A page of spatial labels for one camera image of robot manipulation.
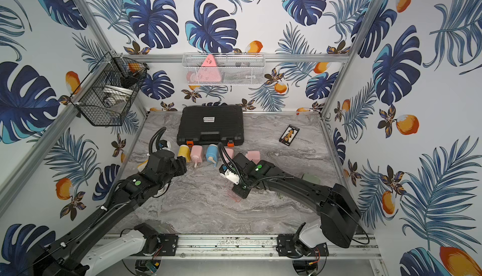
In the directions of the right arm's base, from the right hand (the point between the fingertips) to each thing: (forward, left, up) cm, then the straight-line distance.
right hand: (238, 184), depth 81 cm
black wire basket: (+29, +60, +24) cm, 71 cm away
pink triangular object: (+45, +16, +27) cm, 55 cm away
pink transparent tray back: (-8, +1, +9) cm, 12 cm away
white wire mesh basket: (+56, +9, +22) cm, 61 cm away
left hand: (+7, +24, +11) cm, 27 cm away
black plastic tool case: (+38, +17, -2) cm, 41 cm away
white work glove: (+13, +50, -8) cm, 53 cm away
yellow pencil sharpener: (+19, +28, -2) cm, 34 cm away
